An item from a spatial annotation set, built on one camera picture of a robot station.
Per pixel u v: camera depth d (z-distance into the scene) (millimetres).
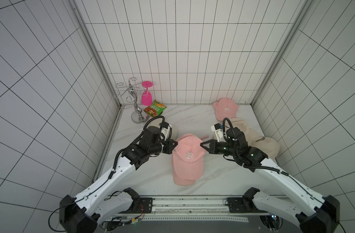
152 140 537
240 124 950
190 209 726
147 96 1014
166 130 654
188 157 697
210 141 682
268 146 876
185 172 727
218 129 661
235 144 542
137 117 1093
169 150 622
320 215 375
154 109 1067
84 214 368
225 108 1117
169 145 621
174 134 1012
